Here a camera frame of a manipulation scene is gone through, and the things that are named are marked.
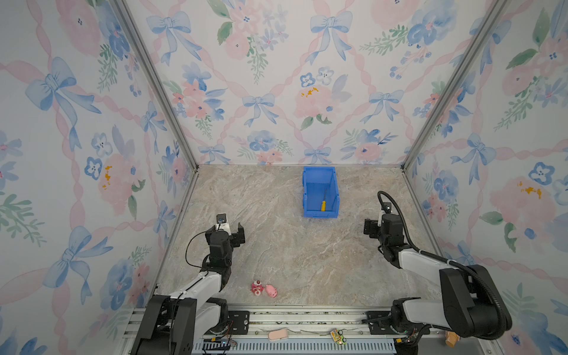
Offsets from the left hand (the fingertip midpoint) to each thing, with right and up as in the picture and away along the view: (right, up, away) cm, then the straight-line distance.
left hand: (228, 224), depth 88 cm
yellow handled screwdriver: (+40, +8, +15) cm, 44 cm away
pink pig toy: (+18, -23, -9) cm, 30 cm away
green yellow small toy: (+39, -33, -18) cm, 54 cm away
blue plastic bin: (+40, +12, +22) cm, 47 cm away
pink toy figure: (+13, -21, -10) cm, 27 cm away
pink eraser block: (+21, -32, -18) cm, 42 cm away
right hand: (+63, +2, +3) cm, 63 cm away
